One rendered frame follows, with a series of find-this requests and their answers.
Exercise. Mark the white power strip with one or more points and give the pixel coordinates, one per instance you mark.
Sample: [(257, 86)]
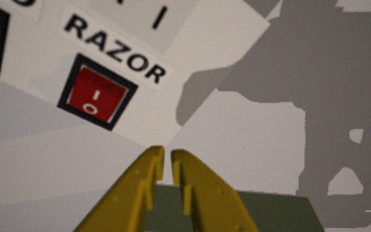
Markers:
[(138, 68)]

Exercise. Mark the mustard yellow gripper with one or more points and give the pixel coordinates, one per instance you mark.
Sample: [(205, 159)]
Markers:
[(213, 205)]

